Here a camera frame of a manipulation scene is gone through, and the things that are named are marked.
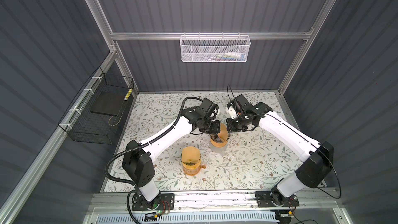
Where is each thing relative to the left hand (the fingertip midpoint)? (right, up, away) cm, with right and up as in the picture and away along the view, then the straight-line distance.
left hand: (220, 130), depth 78 cm
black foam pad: (-56, +14, 0) cm, 57 cm away
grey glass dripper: (-2, -5, +5) cm, 7 cm away
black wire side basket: (-60, +8, -6) cm, 61 cm away
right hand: (+4, 0, +1) cm, 4 cm away
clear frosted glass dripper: (0, -12, +7) cm, 14 cm away
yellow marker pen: (-49, +19, +3) cm, 52 cm away
